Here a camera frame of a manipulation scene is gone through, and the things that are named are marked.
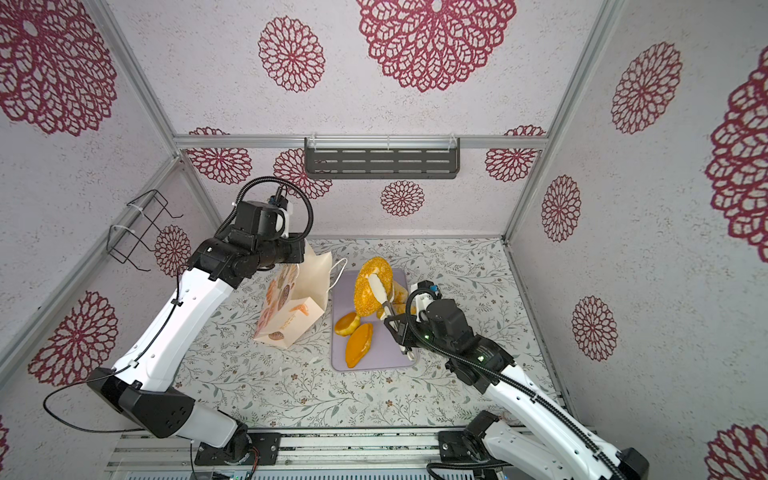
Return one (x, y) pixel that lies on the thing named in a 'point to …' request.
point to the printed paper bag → (294, 299)
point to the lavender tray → (387, 352)
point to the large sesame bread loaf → (366, 300)
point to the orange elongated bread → (359, 343)
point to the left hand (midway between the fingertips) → (302, 248)
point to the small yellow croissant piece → (347, 324)
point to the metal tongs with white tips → (378, 286)
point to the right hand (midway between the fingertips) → (387, 318)
